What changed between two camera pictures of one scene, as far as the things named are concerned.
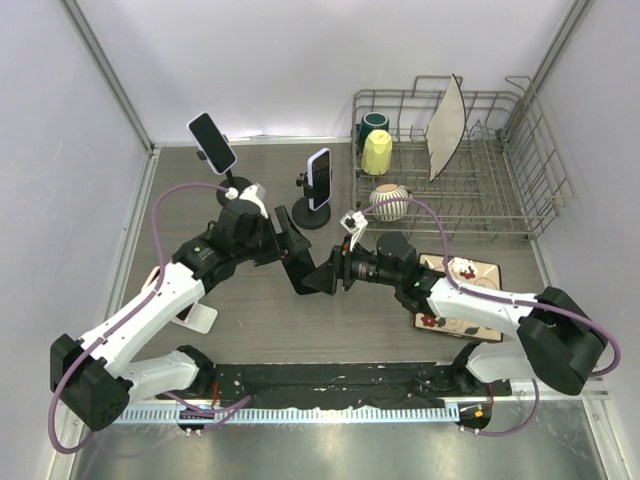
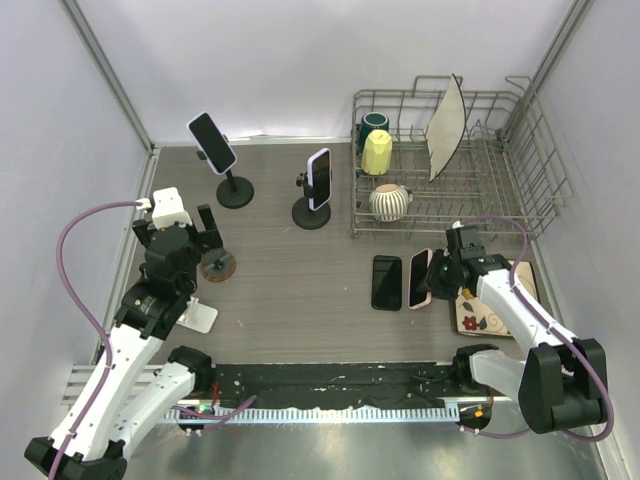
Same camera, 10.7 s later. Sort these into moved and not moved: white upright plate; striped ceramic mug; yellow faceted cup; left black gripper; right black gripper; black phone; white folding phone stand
Moved: right black gripper; left black gripper; black phone
Not moved: striped ceramic mug; white upright plate; yellow faceted cup; white folding phone stand
